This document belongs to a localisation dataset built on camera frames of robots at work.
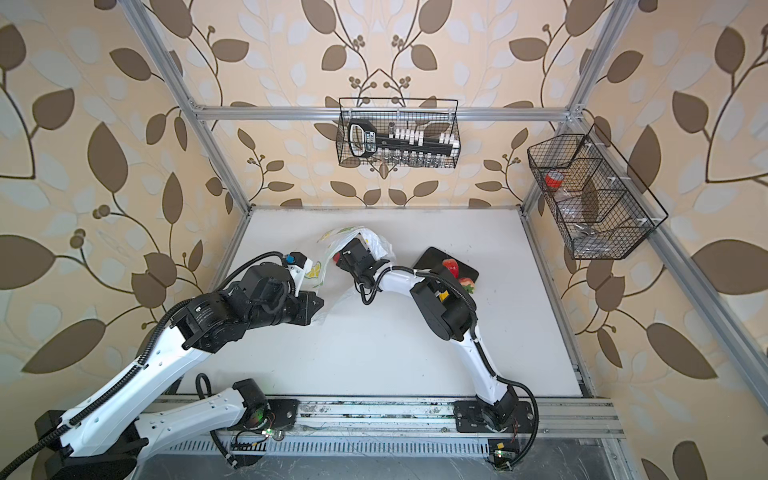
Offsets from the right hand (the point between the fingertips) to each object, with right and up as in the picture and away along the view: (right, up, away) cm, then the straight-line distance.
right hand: (347, 259), depth 99 cm
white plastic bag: (-4, +6, -10) cm, 12 cm away
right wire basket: (+68, +14, -26) cm, 74 cm away
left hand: (+1, -8, -33) cm, 34 cm away
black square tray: (+30, 0, +6) cm, 31 cm away
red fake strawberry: (+35, -2, -1) cm, 35 cm away
